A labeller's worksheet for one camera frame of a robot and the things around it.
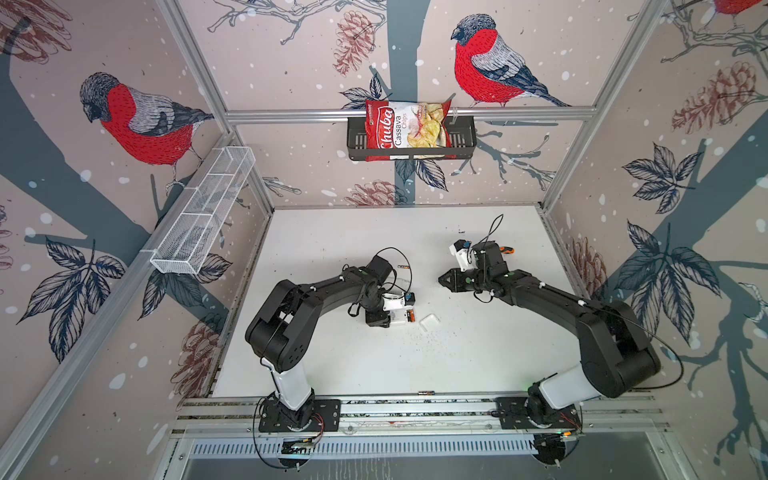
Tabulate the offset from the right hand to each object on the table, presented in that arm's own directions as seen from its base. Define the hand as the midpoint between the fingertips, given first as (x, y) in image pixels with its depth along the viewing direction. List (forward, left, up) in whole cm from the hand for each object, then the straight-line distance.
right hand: (437, 284), depth 88 cm
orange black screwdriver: (+20, -26, -7) cm, 34 cm away
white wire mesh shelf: (+7, +65, +25) cm, 69 cm away
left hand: (-7, +16, -7) cm, 19 cm away
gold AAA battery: (+11, +10, -7) cm, 17 cm away
